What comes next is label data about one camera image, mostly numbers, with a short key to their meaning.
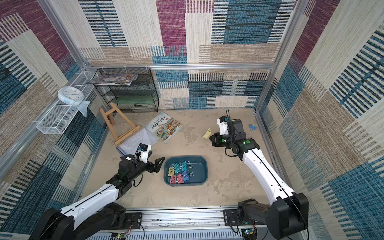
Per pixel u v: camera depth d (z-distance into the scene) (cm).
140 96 114
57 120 71
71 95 75
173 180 85
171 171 88
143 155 73
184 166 89
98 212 52
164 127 109
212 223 73
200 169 92
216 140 69
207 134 79
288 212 38
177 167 88
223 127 72
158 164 75
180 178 85
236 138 60
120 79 87
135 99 100
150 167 73
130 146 100
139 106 112
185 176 85
